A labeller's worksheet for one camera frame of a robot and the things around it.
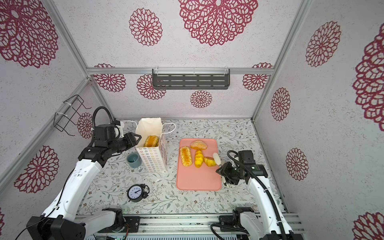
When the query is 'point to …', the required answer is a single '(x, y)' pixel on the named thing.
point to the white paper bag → (152, 147)
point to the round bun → (199, 145)
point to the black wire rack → (67, 112)
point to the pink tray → (192, 178)
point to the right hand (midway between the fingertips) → (218, 171)
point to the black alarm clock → (137, 192)
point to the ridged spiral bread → (151, 141)
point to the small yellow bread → (209, 162)
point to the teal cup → (134, 160)
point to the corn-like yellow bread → (186, 156)
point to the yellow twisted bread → (199, 158)
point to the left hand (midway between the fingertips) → (139, 140)
